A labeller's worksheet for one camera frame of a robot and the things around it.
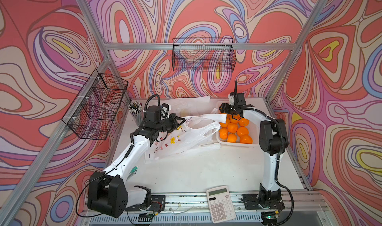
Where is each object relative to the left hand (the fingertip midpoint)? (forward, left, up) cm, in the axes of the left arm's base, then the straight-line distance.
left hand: (187, 120), depth 76 cm
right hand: (+22, -26, -18) cm, 38 cm away
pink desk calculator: (-34, -17, -23) cm, 45 cm away
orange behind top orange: (+11, -25, -20) cm, 34 cm away
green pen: (-18, +31, -25) cm, 44 cm away
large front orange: (+13, -30, -17) cm, 36 cm away
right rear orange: (+12, -37, -18) cm, 43 cm away
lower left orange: (+1, -27, -18) cm, 33 cm away
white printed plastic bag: (-8, -5, +1) cm, 9 cm away
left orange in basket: (+4, -23, -18) cm, 29 cm away
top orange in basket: (+8, -36, -21) cm, 42 cm away
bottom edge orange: (-1, -36, -17) cm, 40 cm away
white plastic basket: (+39, -58, -27) cm, 75 cm away
